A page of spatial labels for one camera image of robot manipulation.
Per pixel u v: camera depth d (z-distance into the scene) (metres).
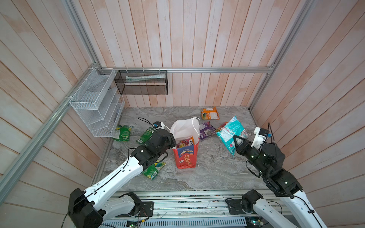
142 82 1.04
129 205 0.61
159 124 0.66
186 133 0.90
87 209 0.38
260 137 0.57
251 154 0.55
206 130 1.04
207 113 1.14
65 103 0.64
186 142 0.95
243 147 0.57
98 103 0.66
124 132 1.01
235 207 0.73
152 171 0.84
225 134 0.66
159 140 0.53
